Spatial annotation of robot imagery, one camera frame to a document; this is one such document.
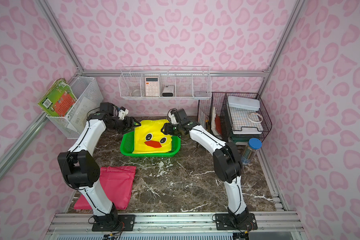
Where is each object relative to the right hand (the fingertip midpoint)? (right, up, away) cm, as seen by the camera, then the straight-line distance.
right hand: (163, 130), depth 90 cm
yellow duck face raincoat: (-10, -5, +8) cm, 14 cm away
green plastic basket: (-23, -10, +4) cm, 25 cm away
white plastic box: (+50, +17, +6) cm, 54 cm away
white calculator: (-7, +27, +4) cm, 28 cm away
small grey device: (+3, +24, +1) cm, 24 cm away
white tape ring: (+59, +9, +2) cm, 60 cm away
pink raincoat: (-25, -29, -5) cm, 39 cm away
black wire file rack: (+40, +11, +26) cm, 49 cm away
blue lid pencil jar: (+50, -7, -10) cm, 51 cm away
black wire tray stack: (+50, +8, +2) cm, 51 cm away
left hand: (-15, +4, -1) cm, 16 cm away
